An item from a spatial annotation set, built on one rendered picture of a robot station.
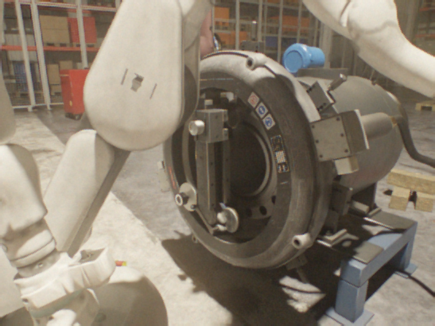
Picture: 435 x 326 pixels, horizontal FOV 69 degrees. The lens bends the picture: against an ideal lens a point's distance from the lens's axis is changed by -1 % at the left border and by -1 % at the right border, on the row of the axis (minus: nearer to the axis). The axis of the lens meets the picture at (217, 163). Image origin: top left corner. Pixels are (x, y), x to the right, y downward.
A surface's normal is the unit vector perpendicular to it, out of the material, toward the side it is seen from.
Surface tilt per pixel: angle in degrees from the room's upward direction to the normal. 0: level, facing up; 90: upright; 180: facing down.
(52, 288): 81
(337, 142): 90
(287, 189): 90
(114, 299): 73
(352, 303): 90
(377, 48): 104
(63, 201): 90
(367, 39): 99
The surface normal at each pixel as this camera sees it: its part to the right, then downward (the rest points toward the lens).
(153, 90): -0.02, 0.29
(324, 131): -0.75, 0.19
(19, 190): 0.96, -0.04
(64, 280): 0.22, 0.19
